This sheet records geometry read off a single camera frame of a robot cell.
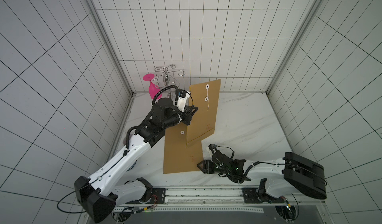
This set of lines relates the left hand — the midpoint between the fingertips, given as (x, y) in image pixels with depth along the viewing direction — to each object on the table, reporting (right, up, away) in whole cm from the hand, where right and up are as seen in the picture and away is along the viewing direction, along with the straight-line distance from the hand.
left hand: (195, 111), depth 68 cm
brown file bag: (-10, -28, +17) cm, 35 cm away
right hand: (+2, -30, +14) cm, 33 cm away
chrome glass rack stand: (-18, +19, +24) cm, 35 cm away
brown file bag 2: (+5, +7, +1) cm, 9 cm away
